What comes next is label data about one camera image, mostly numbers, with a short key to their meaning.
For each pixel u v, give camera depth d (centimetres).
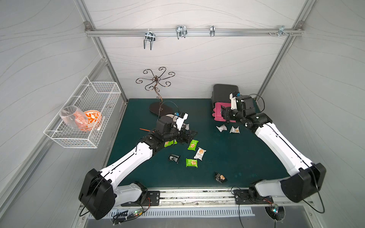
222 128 99
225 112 69
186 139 67
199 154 88
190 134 66
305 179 39
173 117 66
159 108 112
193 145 93
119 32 79
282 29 77
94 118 67
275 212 72
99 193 39
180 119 67
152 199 74
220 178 78
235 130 98
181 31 75
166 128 60
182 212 70
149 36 78
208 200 73
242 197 73
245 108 57
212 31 78
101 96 80
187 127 102
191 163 84
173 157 86
